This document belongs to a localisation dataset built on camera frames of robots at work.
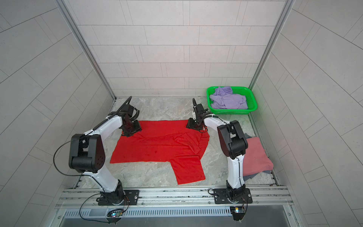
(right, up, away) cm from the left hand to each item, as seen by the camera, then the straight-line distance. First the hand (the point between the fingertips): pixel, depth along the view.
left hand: (142, 127), depth 92 cm
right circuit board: (+55, -38, -24) cm, 71 cm away
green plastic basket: (+78, +16, +12) cm, 81 cm away
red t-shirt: (+16, -8, -1) cm, 18 cm away
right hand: (+31, +1, +5) cm, 31 cm away
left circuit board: (-2, -36, -28) cm, 46 cm away
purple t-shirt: (+58, +21, +16) cm, 64 cm away
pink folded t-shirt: (+69, -16, -14) cm, 72 cm away
